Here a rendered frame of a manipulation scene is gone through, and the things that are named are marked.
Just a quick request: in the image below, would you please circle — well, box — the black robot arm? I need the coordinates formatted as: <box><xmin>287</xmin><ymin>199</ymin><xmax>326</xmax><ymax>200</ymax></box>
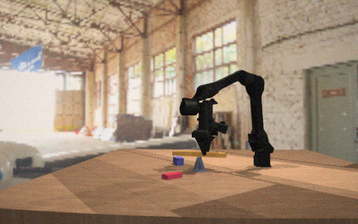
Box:
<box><xmin>180</xmin><ymin>70</ymin><xmax>274</xmax><ymax>167</ymax></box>

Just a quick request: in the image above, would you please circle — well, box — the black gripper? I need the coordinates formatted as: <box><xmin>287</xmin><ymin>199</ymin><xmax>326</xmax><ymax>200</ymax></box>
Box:
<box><xmin>192</xmin><ymin>115</ymin><xmax>218</xmax><ymax>156</ymax></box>

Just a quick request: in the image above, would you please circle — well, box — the yellow bar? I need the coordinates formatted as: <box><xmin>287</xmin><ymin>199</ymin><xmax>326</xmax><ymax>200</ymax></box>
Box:
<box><xmin>172</xmin><ymin>151</ymin><xmax>227</xmax><ymax>158</ymax></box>

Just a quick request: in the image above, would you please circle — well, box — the blue rectangular block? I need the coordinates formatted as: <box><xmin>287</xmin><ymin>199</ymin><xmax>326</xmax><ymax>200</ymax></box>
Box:
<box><xmin>173</xmin><ymin>156</ymin><xmax>184</xmax><ymax>166</ymax></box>

